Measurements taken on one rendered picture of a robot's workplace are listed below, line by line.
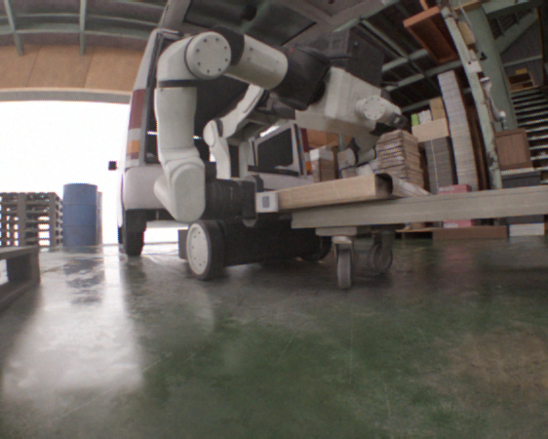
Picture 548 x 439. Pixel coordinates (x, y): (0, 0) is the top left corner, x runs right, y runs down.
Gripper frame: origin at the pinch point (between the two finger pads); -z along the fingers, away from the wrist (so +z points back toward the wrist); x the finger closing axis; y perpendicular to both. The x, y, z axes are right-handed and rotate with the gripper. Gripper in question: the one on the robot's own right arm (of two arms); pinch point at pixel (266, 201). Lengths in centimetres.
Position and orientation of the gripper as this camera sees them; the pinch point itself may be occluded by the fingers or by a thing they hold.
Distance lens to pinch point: 64.5
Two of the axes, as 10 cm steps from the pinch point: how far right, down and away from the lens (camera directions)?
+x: -0.4, -10.0, 0.4
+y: -7.1, 0.5, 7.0
